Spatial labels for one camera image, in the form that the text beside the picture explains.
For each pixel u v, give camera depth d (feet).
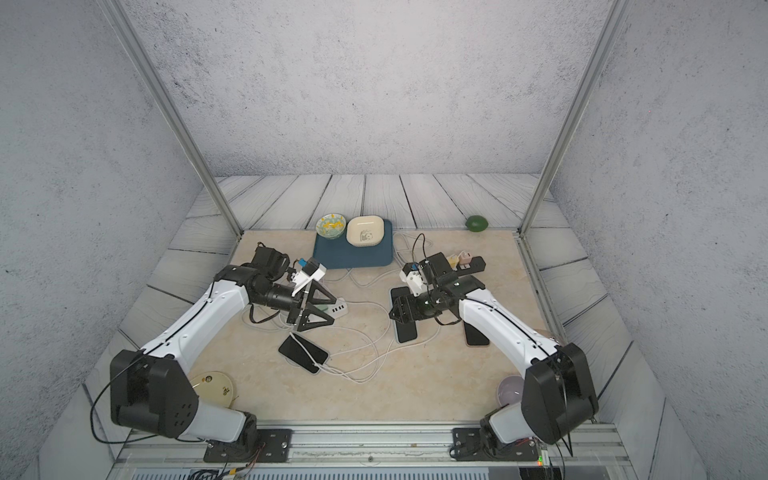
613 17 2.34
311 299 2.51
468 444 2.39
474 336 2.90
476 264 3.52
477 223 3.89
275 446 2.39
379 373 2.78
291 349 2.89
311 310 2.14
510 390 2.59
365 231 3.87
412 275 2.48
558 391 1.36
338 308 3.15
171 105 2.83
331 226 3.89
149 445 2.47
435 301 1.97
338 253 3.80
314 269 2.20
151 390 1.38
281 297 2.20
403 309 2.38
